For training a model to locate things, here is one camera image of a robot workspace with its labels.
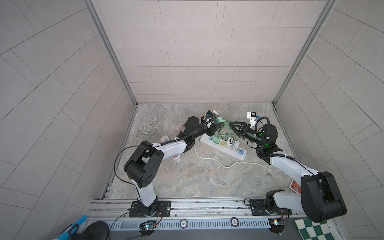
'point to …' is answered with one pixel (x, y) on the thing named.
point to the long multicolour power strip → (224, 145)
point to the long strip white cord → (269, 170)
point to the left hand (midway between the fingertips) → (223, 119)
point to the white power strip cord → (150, 128)
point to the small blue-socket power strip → (176, 156)
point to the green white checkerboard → (310, 230)
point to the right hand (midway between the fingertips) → (230, 127)
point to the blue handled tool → (71, 229)
